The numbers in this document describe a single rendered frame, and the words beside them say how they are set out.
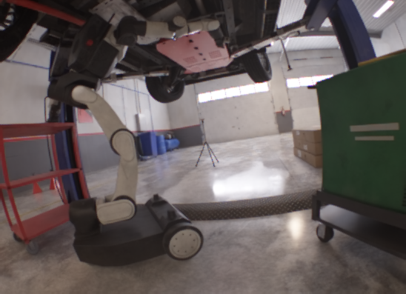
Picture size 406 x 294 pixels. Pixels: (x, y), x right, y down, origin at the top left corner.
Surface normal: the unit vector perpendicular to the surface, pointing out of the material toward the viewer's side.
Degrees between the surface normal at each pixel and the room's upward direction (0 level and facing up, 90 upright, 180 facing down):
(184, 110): 90
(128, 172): 115
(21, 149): 90
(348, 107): 86
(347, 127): 86
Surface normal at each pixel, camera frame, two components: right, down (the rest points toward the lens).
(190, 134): -0.24, 0.07
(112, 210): 0.46, -0.04
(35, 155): 0.96, -0.14
